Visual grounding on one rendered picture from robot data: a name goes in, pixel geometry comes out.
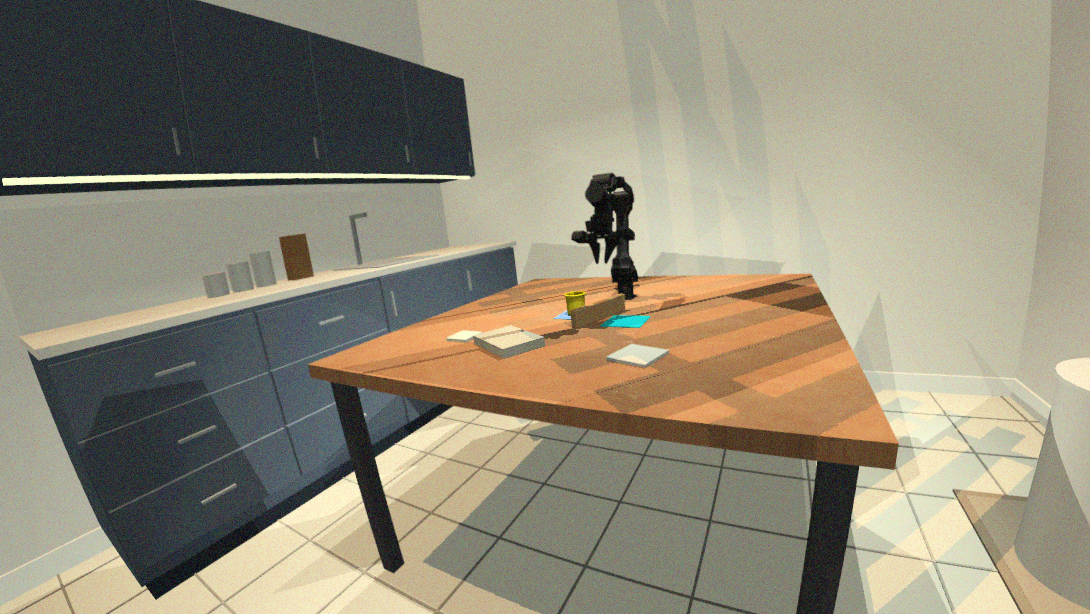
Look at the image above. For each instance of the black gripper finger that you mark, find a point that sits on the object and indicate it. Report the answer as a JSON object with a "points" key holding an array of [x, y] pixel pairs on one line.
{"points": [[610, 245], [595, 246]]}

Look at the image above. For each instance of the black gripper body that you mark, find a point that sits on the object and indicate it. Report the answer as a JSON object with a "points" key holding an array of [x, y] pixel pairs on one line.
{"points": [[625, 232]]}

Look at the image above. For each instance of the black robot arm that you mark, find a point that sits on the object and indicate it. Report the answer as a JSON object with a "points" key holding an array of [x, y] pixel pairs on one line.
{"points": [[622, 204]]}

